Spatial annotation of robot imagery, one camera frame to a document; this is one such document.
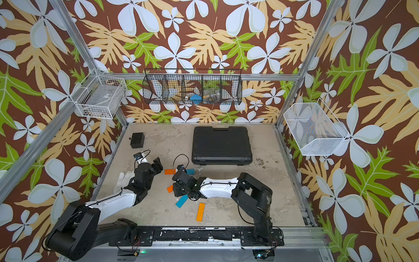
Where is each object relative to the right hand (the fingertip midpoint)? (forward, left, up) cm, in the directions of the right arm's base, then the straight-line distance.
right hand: (175, 187), depth 86 cm
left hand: (+14, +12, +7) cm, 19 cm away
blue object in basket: (+43, -11, +25) cm, 51 cm away
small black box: (+33, +30, 0) cm, 44 cm away
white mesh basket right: (+21, -72, +23) cm, 78 cm away
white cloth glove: (+6, +31, -4) cm, 32 cm away
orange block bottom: (-12, -14, -4) cm, 19 cm away
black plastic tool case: (+25, -26, +4) cm, 36 cm away
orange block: (+1, +4, -6) cm, 7 cm away
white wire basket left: (+38, +41, +31) cm, 64 cm away
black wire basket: (+53, -7, +28) cm, 60 cm away
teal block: (-6, -4, -4) cm, 8 cm away
